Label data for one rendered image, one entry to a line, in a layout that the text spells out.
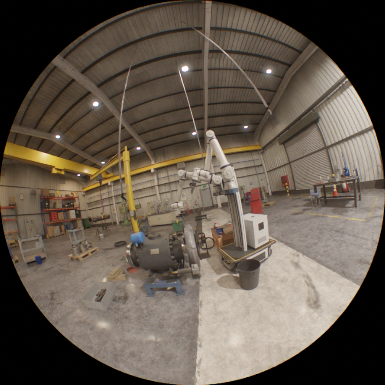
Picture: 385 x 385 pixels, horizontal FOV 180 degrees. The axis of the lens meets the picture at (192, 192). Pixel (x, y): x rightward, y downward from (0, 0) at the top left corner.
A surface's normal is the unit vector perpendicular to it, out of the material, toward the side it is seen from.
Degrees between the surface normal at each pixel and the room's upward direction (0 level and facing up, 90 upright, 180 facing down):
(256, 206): 90
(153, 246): 48
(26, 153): 90
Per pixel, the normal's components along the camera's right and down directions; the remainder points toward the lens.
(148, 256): 0.00, -0.30
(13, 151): 0.98, -0.20
